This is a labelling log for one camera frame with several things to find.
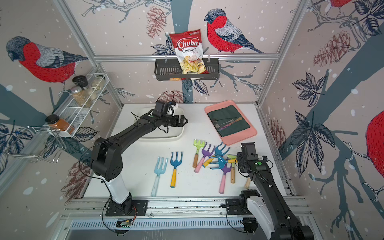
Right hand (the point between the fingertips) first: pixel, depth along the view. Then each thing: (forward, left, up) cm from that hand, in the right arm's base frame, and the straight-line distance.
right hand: (237, 153), depth 84 cm
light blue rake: (-9, +46, -8) cm, 48 cm away
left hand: (+17, +31, +11) cm, 37 cm away
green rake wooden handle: (+9, +23, -9) cm, 26 cm away
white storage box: (+16, +39, -4) cm, 43 cm away
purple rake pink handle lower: (-7, +7, -8) cm, 12 cm away
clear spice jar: (+28, +82, +27) cm, 91 cm away
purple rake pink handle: (+3, +18, -8) cm, 20 cm away
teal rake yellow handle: (+4, +10, -8) cm, 14 cm away
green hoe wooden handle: (-6, +2, -7) cm, 9 cm away
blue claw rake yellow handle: (-4, +9, -3) cm, 10 cm away
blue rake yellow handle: (-4, +36, -7) cm, 37 cm away
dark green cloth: (+40, -1, -8) cm, 41 cm away
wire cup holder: (-9, +92, +21) cm, 95 cm away
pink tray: (+27, +8, -7) cm, 29 cm away
